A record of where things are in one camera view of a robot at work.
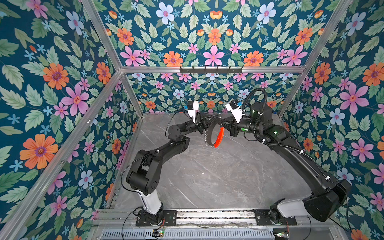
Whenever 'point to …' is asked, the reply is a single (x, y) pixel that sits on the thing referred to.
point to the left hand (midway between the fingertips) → (219, 116)
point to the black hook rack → (210, 71)
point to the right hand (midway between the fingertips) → (220, 120)
